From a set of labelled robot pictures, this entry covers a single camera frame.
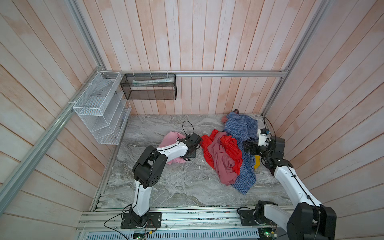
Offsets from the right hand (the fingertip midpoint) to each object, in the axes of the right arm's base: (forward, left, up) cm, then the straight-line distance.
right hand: (251, 141), depth 85 cm
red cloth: (+1, +10, -5) cm, 12 cm away
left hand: (-2, +37, -14) cm, 39 cm away
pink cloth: (+7, +50, -8) cm, 51 cm away
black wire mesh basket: (+39, +65, +10) cm, 77 cm away
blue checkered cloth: (+15, +2, -6) cm, 17 cm away
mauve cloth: (-9, +16, -8) cm, 20 cm away
